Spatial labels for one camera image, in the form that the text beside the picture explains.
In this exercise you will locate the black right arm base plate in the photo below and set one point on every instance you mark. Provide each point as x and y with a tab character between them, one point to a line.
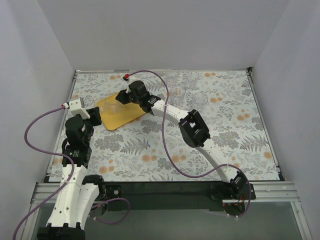
233	203

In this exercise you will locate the floral patterned table mat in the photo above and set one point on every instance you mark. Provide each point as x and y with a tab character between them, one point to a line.
144	150

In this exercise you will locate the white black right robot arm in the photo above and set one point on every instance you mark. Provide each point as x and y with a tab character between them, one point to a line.
195	134

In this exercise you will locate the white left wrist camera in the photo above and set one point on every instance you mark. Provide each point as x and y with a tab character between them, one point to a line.
76	106

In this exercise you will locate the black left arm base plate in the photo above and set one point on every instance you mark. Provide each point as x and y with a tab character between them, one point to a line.
109	192

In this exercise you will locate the clear drinking glass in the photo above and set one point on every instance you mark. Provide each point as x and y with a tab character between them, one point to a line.
113	106

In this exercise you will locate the yellow plastic tray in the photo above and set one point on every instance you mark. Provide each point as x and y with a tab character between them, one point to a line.
129	113

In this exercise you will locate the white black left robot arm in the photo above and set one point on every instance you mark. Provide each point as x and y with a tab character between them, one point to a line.
80	190

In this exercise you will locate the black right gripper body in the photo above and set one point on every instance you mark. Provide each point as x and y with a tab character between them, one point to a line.
125	96

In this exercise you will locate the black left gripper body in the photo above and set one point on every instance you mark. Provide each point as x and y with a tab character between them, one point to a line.
95	115

